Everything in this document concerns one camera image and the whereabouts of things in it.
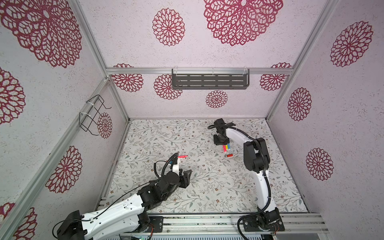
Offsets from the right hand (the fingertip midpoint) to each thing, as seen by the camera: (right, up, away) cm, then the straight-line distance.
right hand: (219, 140), depth 106 cm
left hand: (-22, -16, -29) cm, 39 cm away
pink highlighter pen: (+3, -6, -3) cm, 7 cm away
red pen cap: (+6, -10, -6) cm, 13 cm away
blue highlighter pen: (+7, -4, -3) cm, 8 cm away
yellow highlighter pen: (+5, -4, -3) cm, 7 cm away
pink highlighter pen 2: (-25, -10, -8) cm, 29 cm away
